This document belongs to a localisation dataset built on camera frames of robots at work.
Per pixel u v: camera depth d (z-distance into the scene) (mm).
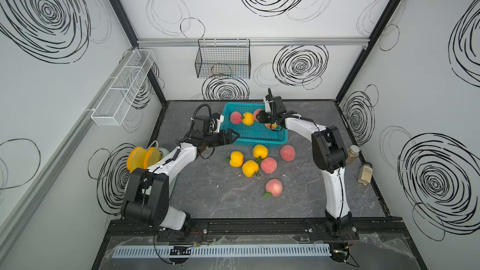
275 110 810
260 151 917
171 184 842
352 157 872
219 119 802
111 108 720
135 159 694
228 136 770
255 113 1014
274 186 797
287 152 905
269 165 864
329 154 569
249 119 1031
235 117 1053
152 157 695
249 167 860
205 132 694
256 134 1026
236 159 889
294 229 748
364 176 851
